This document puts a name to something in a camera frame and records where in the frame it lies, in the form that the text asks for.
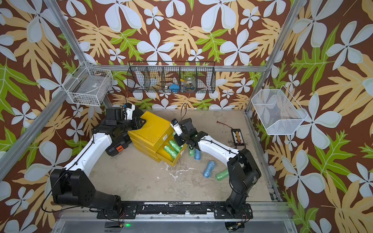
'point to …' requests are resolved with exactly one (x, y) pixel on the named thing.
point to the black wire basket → (176, 76)
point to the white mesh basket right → (279, 112)
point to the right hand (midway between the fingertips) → (176, 134)
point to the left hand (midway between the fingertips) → (144, 119)
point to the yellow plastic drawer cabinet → (155, 139)
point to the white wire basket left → (89, 85)
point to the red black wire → (220, 122)
